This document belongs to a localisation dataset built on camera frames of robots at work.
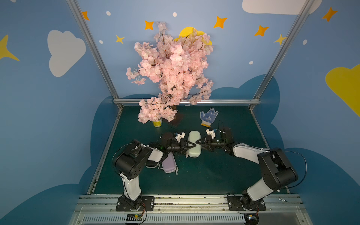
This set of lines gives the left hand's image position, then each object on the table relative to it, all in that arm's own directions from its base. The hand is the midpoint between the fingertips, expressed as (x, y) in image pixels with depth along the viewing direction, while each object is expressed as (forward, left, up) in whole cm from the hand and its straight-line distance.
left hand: (197, 146), depth 84 cm
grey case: (-3, +1, 0) cm, 4 cm away
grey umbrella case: (-8, +17, -9) cm, 21 cm away
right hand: (+3, -1, 0) cm, 3 cm away
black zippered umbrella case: (-9, +27, -9) cm, 30 cm away
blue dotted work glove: (+33, -12, -13) cm, 38 cm away
